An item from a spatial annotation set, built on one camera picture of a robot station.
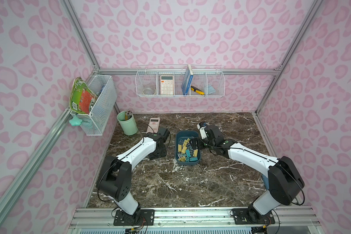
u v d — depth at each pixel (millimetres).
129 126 1070
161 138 705
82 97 734
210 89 1005
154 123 1134
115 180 454
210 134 674
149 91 955
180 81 979
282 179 432
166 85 933
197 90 974
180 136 1068
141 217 729
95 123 723
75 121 626
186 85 892
